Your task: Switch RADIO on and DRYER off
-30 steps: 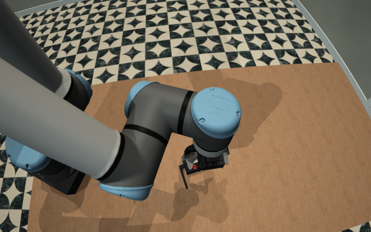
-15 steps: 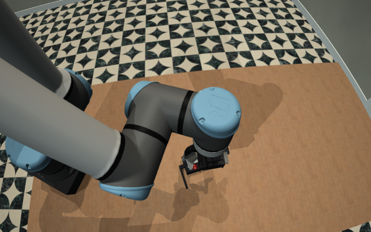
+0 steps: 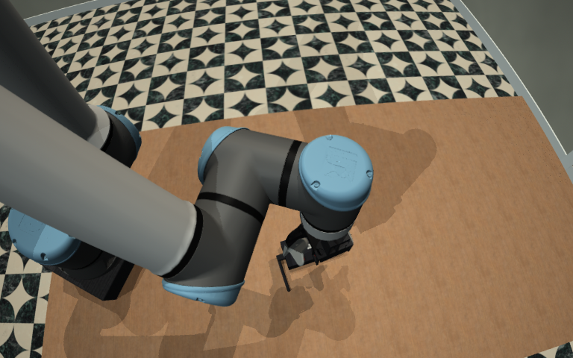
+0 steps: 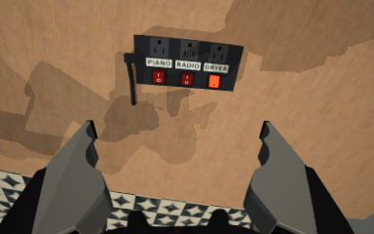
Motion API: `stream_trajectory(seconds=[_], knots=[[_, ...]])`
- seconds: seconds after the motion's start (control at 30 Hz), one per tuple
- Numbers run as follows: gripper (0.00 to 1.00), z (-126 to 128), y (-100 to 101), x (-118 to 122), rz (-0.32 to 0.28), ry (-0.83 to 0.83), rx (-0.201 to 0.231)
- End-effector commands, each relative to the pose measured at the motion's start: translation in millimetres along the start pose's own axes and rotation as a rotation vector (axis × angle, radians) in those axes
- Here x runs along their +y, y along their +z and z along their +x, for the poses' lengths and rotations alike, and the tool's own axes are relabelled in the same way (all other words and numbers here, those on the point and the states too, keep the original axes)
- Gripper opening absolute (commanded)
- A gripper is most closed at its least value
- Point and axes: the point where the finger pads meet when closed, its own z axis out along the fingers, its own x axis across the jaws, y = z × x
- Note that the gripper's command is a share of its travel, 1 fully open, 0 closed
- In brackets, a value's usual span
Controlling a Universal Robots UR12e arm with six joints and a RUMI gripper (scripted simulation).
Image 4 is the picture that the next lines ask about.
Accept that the black power strip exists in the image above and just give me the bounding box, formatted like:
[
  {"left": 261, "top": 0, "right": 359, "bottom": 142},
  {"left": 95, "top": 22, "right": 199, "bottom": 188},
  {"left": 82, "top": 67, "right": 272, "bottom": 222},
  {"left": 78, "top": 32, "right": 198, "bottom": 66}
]
[{"left": 124, "top": 35, "right": 243, "bottom": 105}]

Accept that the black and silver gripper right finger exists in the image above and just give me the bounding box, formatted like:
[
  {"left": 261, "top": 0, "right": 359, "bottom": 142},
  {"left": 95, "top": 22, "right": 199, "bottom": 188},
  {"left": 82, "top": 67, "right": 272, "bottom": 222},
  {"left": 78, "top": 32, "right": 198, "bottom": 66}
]
[{"left": 243, "top": 121, "right": 355, "bottom": 234}]

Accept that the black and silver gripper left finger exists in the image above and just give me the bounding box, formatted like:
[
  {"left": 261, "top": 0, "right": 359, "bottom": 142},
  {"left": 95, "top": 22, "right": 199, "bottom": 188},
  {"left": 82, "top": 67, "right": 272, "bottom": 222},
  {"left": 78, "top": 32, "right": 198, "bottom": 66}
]
[{"left": 0, "top": 120, "right": 113, "bottom": 234}]

